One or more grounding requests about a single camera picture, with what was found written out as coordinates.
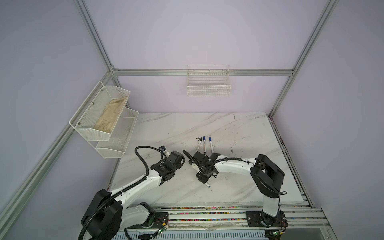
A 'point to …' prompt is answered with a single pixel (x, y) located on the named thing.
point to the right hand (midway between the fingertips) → (200, 177)
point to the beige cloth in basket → (110, 114)
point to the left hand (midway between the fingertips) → (173, 161)
